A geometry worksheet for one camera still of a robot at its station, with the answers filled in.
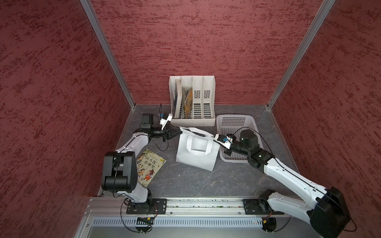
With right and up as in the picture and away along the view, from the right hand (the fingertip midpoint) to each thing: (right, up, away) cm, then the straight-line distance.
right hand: (216, 140), depth 78 cm
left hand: (-19, +3, +1) cm, 20 cm away
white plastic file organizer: (-4, +17, +38) cm, 42 cm away
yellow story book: (-16, +24, +20) cm, 35 cm away
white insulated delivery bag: (-10, -4, +1) cm, 11 cm away
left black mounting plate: (-33, -32, -7) cm, 46 cm away
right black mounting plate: (+20, -32, -7) cm, 38 cm away
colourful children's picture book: (-39, -17, +10) cm, 44 cm away
